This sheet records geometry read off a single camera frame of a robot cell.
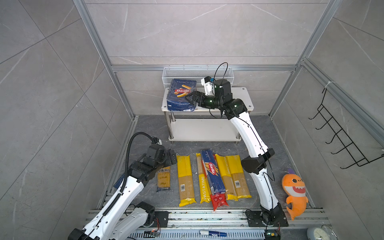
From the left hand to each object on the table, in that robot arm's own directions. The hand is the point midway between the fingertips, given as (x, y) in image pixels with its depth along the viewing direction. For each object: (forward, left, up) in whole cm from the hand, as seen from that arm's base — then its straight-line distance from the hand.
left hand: (168, 152), depth 77 cm
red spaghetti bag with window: (-21, -26, -13) cm, 36 cm away
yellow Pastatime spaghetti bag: (-14, -19, -16) cm, 29 cm away
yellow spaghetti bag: (-13, -9, -16) cm, 22 cm away
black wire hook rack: (-9, -81, +15) cm, 83 cm away
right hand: (+20, -12, +20) cm, 31 cm away
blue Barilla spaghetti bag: (-13, -26, -10) cm, 30 cm away
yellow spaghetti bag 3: (-8, -39, -16) cm, 43 cm away
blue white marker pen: (-34, -17, -16) cm, 41 cm away
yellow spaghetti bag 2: (-7, -31, -13) cm, 35 cm away
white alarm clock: (-36, -74, -14) cm, 83 cm away
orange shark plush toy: (-17, -66, -10) cm, 69 cm away
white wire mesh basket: (+50, -17, +16) cm, 55 cm away
